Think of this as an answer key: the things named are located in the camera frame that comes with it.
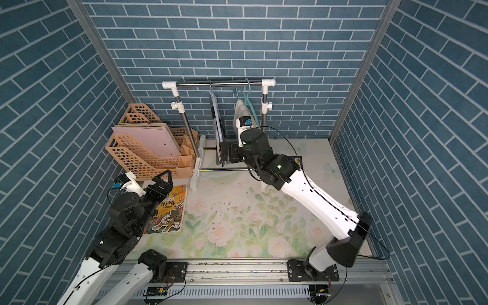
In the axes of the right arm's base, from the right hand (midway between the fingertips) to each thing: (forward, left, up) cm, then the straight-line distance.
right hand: (232, 142), depth 67 cm
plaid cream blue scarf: (+26, 0, -5) cm, 27 cm away
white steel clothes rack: (+16, +25, -35) cm, 45 cm away
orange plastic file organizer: (+13, +47, -19) cm, 53 cm away
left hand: (-11, +20, -7) cm, 24 cm away
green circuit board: (-42, +25, -41) cm, 64 cm away
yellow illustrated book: (-14, +30, -36) cm, 49 cm away
